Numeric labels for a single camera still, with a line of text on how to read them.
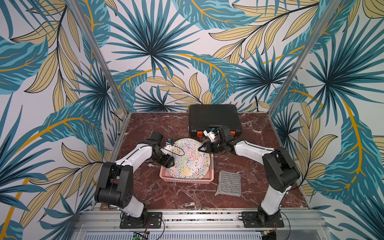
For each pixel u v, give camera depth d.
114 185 0.45
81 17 0.70
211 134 0.85
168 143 0.82
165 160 0.78
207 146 0.81
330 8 0.69
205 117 1.15
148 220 0.72
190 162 0.86
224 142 0.73
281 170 0.49
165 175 0.86
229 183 0.84
